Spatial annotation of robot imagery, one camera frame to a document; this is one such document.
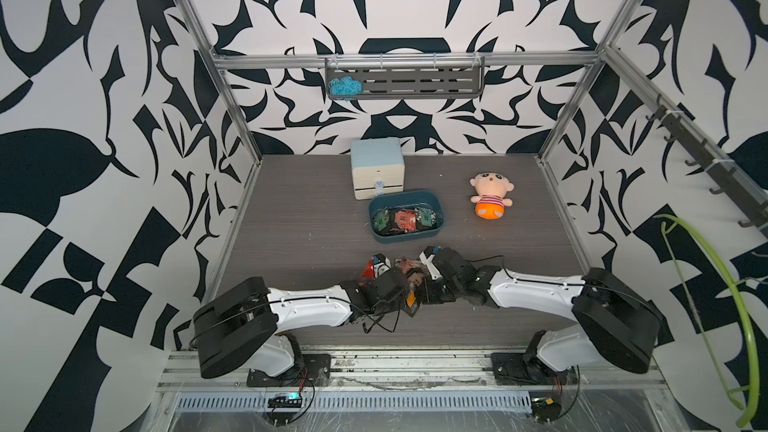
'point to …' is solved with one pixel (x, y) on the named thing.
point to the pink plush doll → (490, 199)
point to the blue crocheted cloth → (346, 86)
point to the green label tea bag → (425, 217)
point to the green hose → (752, 414)
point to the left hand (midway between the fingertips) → (404, 290)
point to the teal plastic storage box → (406, 199)
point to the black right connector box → (545, 410)
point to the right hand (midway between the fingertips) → (409, 291)
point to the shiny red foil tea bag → (368, 272)
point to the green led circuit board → (290, 400)
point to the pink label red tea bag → (406, 220)
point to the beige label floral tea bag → (412, 268)
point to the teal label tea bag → (380, 221)
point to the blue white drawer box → (378, 165)
